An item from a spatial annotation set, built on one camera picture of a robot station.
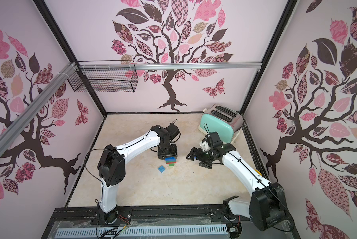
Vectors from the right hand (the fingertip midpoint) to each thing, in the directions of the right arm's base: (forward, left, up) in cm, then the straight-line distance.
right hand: (193, 159), depth 80 cm
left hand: (+2, +12, -5) cm, 14 cm away
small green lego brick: (+2, +13, -12) cm, 18 cm away
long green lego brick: (+3, +13, -7) cm, 15 cm away
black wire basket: (+49, +55, +22) cm, 77 cm away
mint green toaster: (+23, -22, +5) cm, 32 cm away
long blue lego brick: (+3, +13, -5) cm, 14 cm away
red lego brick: (+3, +13, -10) cm, 17 cm away
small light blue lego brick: (0, +19, -12) cm, 23 cm away
